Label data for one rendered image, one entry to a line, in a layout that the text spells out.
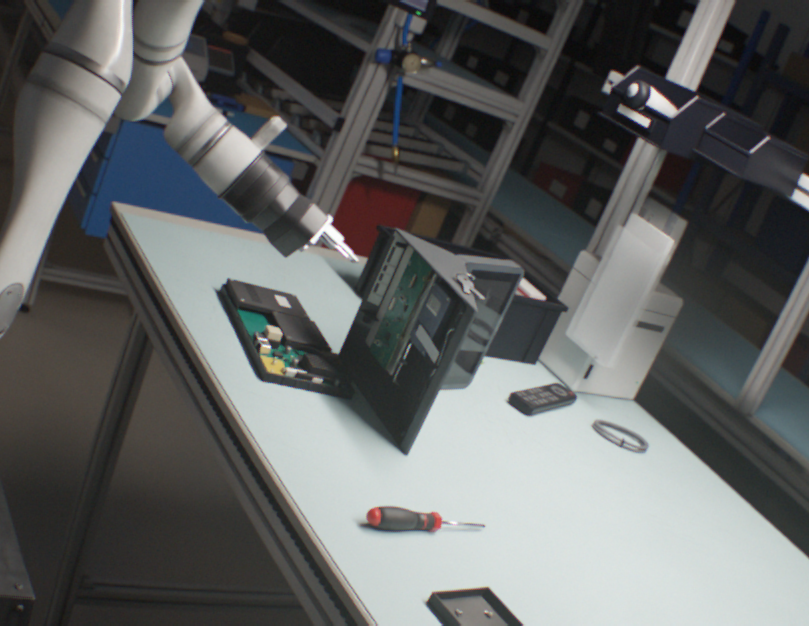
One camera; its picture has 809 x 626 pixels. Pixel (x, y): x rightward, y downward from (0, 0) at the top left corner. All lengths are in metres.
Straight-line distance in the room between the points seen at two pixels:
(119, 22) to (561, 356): 1.12
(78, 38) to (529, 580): 0.74
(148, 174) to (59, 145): 1.93
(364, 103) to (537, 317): 1.29
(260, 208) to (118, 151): 1.60
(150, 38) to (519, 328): 0.90
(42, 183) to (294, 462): 0.45
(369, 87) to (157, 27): 1.84
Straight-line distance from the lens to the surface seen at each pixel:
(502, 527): 1.24
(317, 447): 1.22
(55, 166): 0.93
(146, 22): 1.12
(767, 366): 2.52
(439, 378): 1.26
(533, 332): 1.79
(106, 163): 2.81
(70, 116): 0.93
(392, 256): 1.43
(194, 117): 1.23
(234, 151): 1.23
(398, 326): 1.38
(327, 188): 2.97
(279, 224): 1.25
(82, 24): 0.95
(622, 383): 1.87
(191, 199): 2.92
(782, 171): 1.63
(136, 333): 1.81
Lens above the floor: 1.55
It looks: 17 degrees down
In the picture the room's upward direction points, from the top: 24 degrees clockwise
